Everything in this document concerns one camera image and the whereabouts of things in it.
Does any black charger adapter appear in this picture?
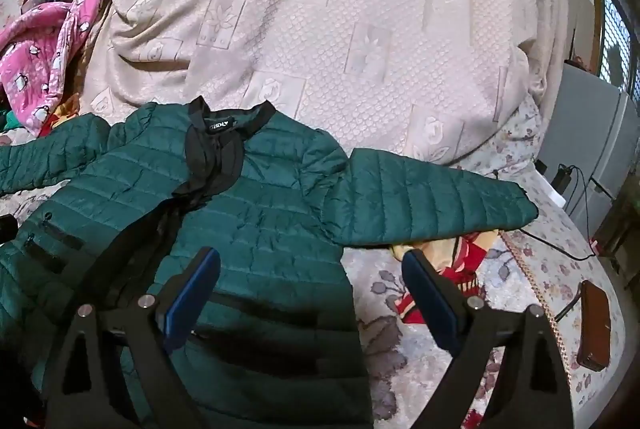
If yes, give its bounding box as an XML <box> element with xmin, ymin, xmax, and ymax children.
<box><xmin>552</xmin><ymin>164</ymin><xmax>576</xmax><ymax>191</ymax></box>

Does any window with grille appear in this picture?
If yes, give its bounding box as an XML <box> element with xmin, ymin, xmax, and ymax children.
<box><xmin>597</xmin><ymin>0</ymin><xmax>640</xmax><ymax>105</ymax></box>

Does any floral bed blanket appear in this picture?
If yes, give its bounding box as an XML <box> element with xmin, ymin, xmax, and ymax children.
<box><xmin>0</xmin><ymin>99</ymin><xmax>632</xmax><ymax>429</ymax></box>

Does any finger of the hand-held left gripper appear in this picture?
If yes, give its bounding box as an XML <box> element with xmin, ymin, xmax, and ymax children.
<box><xmin>0</xmin><ymin>214</ymin><xmax>19</xmax><ymax>243</ymax></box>

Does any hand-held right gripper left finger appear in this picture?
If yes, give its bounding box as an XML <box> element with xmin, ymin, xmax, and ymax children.
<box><xmin>31</xmin><ymin>247</ymin><xmax>221</xmax><ymax>429</ymax></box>

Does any red yellow printed cloth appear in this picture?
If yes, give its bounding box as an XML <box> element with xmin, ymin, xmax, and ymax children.
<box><xmin>390</xmin><ymin>229</ymin><xmax>506</xmax><ymax>325</ymax></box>

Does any brown leather wallet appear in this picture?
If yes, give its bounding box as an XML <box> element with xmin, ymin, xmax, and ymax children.
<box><xmin>575</xmin><ymin>280</ymin><xmax>612</xmax><ymax>370</ymax></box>

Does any grey cabinet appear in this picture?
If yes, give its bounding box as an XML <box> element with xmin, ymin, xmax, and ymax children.
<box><xmin>537</xmin><ymin>62</ymin><xmax>640</xmax><ymax>230</ymax></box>

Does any green puffer jacket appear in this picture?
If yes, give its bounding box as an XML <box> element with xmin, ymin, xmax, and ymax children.
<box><xmin>0</xmin><ymin>96</ymin><xmax>538</xmax><ymax>429</ymax></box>

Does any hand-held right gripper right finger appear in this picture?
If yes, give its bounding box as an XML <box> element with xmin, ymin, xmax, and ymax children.
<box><xmin>402</xmin><ymin>249</ymin><xmax>573</xmax><ymax>429</ymax></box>

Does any pink printed garment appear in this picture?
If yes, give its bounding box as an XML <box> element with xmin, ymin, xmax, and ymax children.
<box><xmin>0</xmin><ymin>0</ymin><xmax>121</xmax><ymax>137</ymax></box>

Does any beige embossed quilt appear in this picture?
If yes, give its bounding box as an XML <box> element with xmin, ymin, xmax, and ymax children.
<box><xmin>75</xmin><ymin>0</ymin><xmax>596</xmax><ymax>170</ymax></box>

